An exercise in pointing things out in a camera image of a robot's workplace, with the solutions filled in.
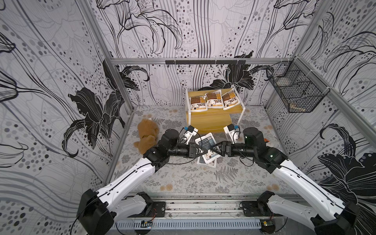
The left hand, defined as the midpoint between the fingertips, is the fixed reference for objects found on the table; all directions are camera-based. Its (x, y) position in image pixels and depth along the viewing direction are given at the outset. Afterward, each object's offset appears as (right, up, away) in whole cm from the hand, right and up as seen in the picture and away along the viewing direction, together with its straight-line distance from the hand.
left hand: (207, 156), depth 66 cm
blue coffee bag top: (0, +7, +1) cm, 7 cm away
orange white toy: (+41, +3, +27) cm, 50 cm away
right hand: (+4, +3, +2) cm, 6 cm away
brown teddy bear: (-35, +9, +27) cm, 45 cm away
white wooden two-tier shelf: (+7, +16, +24) cm, 30 cm away
